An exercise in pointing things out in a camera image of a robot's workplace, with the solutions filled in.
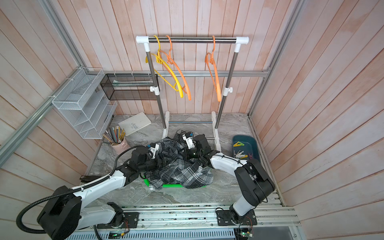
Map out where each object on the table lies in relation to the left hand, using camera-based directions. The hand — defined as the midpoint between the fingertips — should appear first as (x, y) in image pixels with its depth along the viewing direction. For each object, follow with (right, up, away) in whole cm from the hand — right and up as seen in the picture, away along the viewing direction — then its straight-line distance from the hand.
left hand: (170, 162), depth 81 cm
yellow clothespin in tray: (+45, +8, +21) cm, 50 cm away
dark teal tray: (+53, +6, +20) cm, 57 cm away
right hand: (+4, +5, +6) cm, 9 cm away
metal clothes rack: (+32, +29, +34) cm, 55 cm away
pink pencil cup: (-37, +14, +13) cm, 42 cm away
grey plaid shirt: (+3, -2, -7) cm, 8 cm away
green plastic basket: (-1, -10, -7) cm, 12 cm away
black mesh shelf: (-32, +49, +23) cm, 63 cm away
